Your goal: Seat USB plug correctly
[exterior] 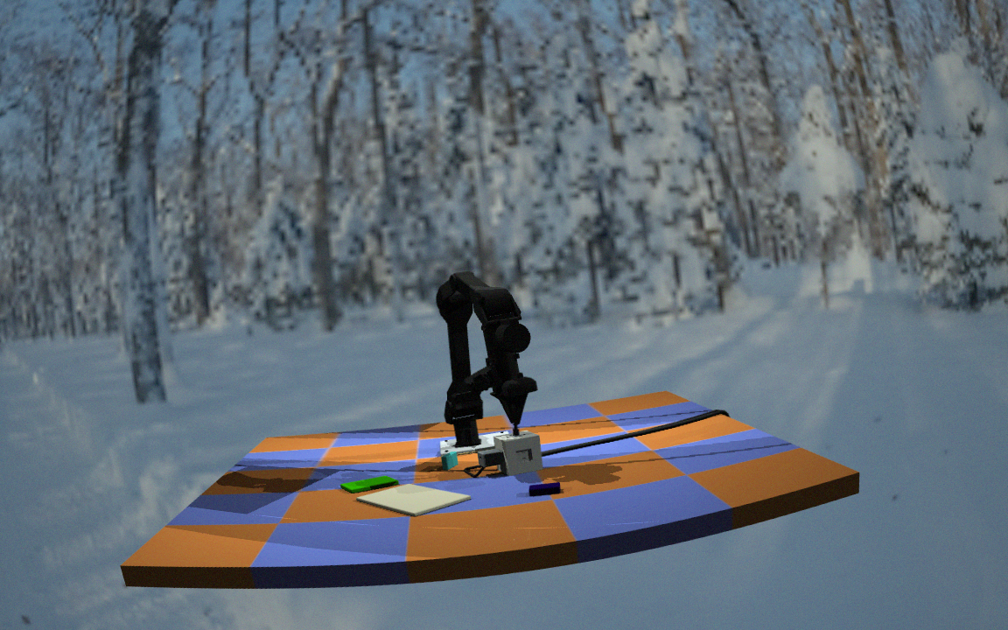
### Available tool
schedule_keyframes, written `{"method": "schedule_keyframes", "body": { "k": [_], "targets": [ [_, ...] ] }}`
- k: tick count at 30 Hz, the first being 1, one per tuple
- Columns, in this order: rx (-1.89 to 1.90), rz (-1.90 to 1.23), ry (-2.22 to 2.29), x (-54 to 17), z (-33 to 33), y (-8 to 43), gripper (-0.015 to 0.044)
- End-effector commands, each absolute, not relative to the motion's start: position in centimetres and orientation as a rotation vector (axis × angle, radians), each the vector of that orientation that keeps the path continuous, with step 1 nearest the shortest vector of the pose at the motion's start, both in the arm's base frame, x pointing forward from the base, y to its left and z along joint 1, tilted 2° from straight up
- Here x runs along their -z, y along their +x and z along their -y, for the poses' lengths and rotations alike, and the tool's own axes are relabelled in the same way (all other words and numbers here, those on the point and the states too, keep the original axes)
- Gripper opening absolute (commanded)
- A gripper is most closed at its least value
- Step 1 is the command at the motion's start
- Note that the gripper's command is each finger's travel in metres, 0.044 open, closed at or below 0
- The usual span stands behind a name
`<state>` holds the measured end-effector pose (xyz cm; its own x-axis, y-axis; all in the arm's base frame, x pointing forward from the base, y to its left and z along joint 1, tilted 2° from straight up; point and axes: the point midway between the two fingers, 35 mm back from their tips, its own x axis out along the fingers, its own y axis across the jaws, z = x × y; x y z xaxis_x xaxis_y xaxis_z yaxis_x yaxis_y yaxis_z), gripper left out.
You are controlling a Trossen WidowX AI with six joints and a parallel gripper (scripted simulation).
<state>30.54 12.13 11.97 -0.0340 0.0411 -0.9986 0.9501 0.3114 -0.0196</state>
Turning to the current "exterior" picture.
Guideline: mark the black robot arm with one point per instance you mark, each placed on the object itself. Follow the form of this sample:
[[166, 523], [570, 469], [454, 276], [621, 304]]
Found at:
[[499, 315]]

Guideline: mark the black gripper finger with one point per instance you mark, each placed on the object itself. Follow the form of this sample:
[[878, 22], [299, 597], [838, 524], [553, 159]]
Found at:
[[504, 405], [516, 406]]

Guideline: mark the teal rectangular block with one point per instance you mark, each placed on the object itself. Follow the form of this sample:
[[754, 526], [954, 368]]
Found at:
[[449, 460]]

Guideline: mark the green flat rectangular block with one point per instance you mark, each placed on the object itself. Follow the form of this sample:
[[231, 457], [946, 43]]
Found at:
[[369, 484]]

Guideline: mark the beige flat rectangular pad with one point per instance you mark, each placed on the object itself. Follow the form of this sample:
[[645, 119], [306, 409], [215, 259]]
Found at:
[[412, 499]]

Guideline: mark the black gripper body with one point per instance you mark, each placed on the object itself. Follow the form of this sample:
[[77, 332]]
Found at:
[[512, 381]]

